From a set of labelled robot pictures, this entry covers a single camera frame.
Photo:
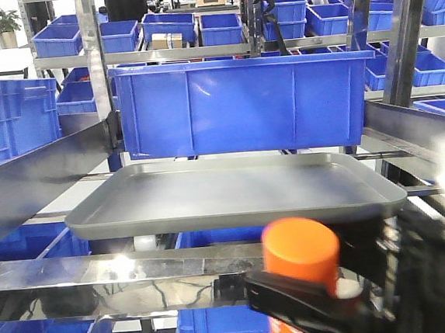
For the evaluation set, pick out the tall ribbed blue crate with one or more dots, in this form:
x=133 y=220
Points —
x=8 y=119

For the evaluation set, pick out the small cardboard box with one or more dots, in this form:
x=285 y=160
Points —
x=166 y=41

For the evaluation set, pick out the large smooth blue bin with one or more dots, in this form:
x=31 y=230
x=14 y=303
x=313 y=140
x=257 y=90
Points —
x=240 y=106

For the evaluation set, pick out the row of blue bins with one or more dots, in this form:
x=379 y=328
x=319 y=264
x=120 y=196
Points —
x=220 y=30

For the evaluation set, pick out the steel shelf rack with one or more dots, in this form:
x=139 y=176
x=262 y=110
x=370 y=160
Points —
x=197 y=52

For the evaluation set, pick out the grey metal tray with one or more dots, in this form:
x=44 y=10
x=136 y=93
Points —
x=209 y=195

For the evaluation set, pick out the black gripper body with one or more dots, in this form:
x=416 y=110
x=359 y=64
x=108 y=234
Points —
x=431 y=280

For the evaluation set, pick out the steel roller rack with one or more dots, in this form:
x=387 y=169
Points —
x=99 y=271

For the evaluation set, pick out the orange cylinder capacitor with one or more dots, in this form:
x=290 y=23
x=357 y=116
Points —
x=300 y=253

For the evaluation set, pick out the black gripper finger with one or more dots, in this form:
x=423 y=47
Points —
x=292 y=296
x=362 y=248

